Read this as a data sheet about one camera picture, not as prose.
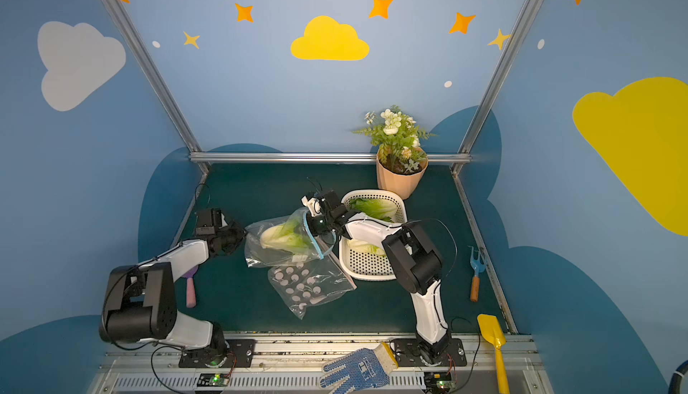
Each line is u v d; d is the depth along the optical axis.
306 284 0.86
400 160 1.02
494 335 0.76
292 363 0.73
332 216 0.75
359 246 0.91
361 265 0.93
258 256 0.88
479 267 0.91
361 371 0.72
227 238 0.80
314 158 1.21
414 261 0.52
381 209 0.98
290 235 0.88
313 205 0.84
